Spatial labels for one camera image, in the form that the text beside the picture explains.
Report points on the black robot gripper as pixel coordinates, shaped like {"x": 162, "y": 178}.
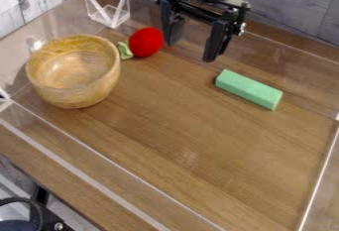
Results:
{"x": 223, "y": 29}

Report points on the brown wooden bowl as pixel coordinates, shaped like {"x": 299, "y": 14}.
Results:
{"x": 75, "y": 70}

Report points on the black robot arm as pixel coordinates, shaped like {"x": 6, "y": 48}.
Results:
{"x": 223, "y": 14}

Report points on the red felt strawberry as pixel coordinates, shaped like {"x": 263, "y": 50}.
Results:
{"x": 143, "y": 44}

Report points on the green rectangular block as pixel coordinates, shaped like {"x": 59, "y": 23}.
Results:
{"x": 249, "y": 89}

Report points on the black metal stand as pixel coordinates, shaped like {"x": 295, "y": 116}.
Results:
{"x": 53, "y": 221}

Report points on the clear acrylic tray wall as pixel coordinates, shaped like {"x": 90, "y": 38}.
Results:
{"x": 174, "y": 155}

